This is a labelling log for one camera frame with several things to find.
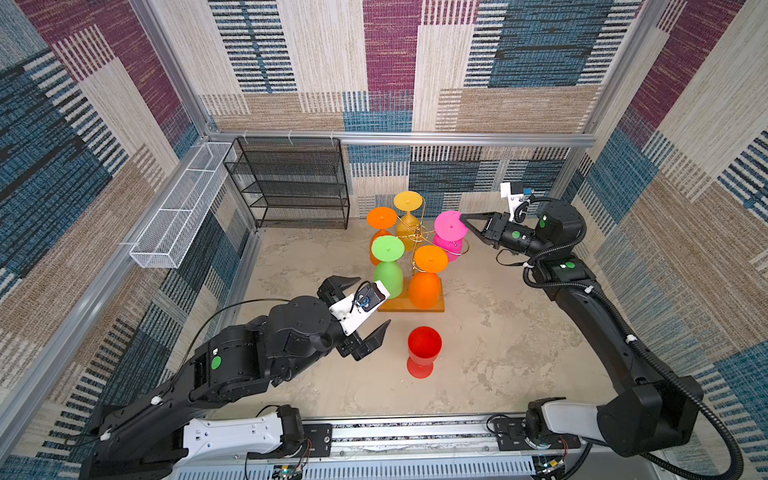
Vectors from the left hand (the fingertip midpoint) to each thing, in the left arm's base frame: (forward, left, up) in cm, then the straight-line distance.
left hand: (371, 296), depth 55 cm
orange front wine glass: (+11, -12, -14) cm, 21 cm away
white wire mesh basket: (+35, +62, -20) cm, 74 cm away
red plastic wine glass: (0, -12, -24) cm, 27 cm away
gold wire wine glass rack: (+12, -8, -24) cm, 28 cm away
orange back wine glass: (+25, -2, -5) cm, 26 cm away
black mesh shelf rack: (+61, +31, -22) cm, 72 cm away
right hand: (+19, -19, -1) cm, 27 cm away
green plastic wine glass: (+15, -3, -5) cm, 17 cm away
